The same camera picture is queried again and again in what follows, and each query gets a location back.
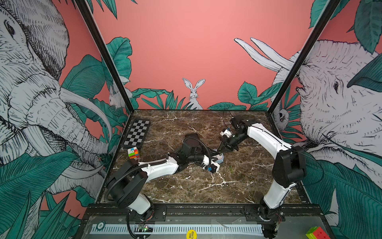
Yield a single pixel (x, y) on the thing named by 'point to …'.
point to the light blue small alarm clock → (221, 158)
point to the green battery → (231, 169)
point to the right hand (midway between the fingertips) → (218, 148)
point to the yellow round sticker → (191, 234)
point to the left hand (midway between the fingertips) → (219, 150)
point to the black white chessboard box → (137, 134)
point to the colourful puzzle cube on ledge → (317, 232)
